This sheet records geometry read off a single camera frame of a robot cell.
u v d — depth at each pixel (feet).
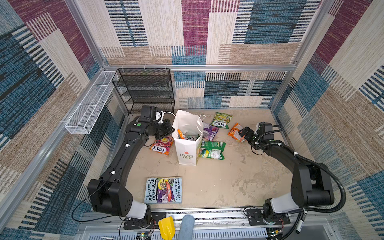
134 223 2.40
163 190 2.66
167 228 2.34
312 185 1.44
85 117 3.06
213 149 3.09
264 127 2.32
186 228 2.25
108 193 1.32
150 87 3.55
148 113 1.99
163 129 2.25
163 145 3.17
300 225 2.34
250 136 2.71
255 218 2.40
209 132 3.44
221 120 3.60
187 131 3.32
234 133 3.35
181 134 2.66
